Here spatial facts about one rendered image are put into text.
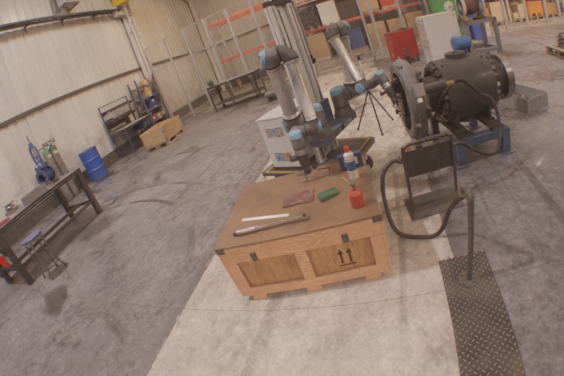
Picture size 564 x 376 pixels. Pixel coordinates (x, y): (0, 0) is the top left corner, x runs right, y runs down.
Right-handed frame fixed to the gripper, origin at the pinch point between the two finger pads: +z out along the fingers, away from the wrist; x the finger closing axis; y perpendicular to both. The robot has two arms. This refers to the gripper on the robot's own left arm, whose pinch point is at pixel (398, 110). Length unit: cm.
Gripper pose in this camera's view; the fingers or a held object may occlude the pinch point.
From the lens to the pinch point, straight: 266.7
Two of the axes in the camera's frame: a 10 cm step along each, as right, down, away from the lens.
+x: 7.0, -3.8, 6.0
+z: 5.0, 8.7, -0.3
